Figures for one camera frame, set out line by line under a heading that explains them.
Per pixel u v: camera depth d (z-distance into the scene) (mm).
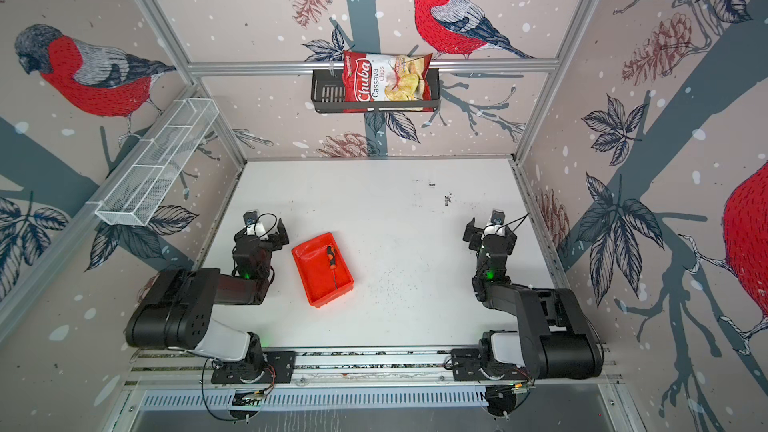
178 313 439
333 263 905
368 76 876
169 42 856
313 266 899
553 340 431
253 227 778
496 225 747
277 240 835
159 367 747
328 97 941
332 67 905
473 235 815
